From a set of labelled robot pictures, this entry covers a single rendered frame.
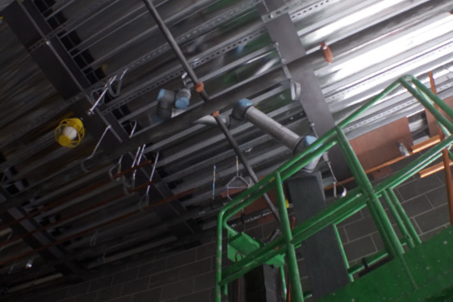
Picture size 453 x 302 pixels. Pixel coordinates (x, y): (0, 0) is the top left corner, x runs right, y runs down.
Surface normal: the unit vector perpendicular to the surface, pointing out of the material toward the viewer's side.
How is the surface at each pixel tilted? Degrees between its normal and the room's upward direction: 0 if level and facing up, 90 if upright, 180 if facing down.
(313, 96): 180
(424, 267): 90
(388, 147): 180
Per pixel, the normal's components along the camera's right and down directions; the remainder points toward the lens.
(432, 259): -0.69, -0.62
